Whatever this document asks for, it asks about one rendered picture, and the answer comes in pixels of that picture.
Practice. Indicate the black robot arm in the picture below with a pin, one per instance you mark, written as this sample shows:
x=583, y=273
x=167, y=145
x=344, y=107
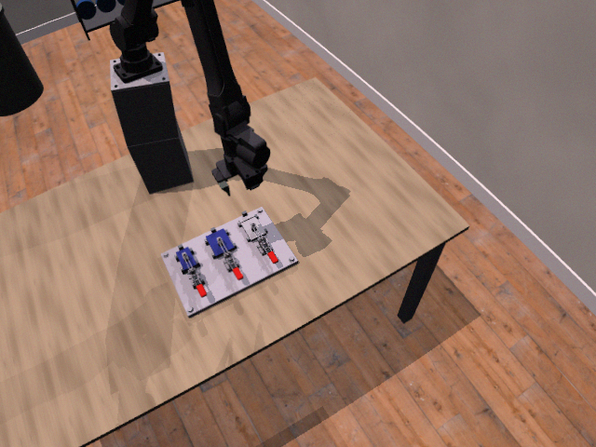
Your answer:
x=130, y=33

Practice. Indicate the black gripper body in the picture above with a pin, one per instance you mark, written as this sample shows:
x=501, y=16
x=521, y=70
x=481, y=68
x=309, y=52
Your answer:
x=221, y=173

